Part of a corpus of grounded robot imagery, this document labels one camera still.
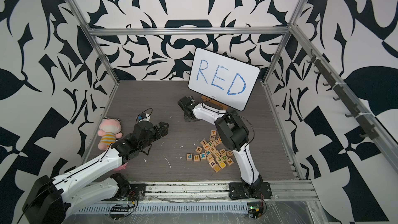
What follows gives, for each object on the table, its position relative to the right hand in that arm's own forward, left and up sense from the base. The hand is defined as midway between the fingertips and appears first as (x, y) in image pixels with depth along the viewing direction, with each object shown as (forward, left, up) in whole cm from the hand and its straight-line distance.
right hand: (192, 114), depth 100 cm
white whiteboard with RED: (+14, -18, +14) cm, 27 cm away
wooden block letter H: (-27, -3, 0) cm, 27 cm away
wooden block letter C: (-25, -20, 0) cm, 32 cm away
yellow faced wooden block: (-32, -13, 0) cm, 35 cm away
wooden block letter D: (-27, -17, 0) cm, 32 cm away
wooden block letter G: (-23, -4, 0) cm, 23 cm away
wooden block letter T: (-13, -13, 0) cm, 18 cm away
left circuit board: (-49, +33, -4) cm, 59 cm away
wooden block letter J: (-28, -14, 0) cm, 32 cm away
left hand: (-13, +15, +11) cm, 23 cm away
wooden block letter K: (-26, -6, 0) cm, 27 cm away
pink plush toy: (-13, +45, +6) cm, 47 cm away
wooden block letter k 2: (-29, -20, 0) cm, 35 cm away
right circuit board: (-49, -29, -3) cm, 57 cm away
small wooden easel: (+7, -15, +3) cm, 16 cm away
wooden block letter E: (-24, -17, 0) cm, 30 cm away
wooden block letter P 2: (-20, -11, 0) cm, 23 cm away
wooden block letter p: (-27, +1, 0) cm, 27 cm away
